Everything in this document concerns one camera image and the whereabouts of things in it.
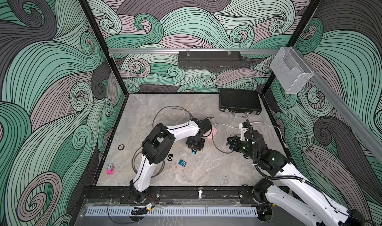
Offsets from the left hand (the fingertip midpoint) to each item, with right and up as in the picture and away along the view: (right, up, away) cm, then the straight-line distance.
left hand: (197, 148), depth 89 cm
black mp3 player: (-16, -4, -4) cm, 17 cm away
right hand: (+14, +9, -14) cm, 21 cm away
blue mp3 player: (-9, -7, -6) cm, 13 cm away
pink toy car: (-49, -9, -10) cm, 50 cm away
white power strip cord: (+39, +14, +9) cm, 43 cm away
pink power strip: (+11, +8, +6) cm, 15 cm away
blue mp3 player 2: (-2, -2, -2) cm, 3 cm away
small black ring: (-48, +1, +1) cm, 48 cm away
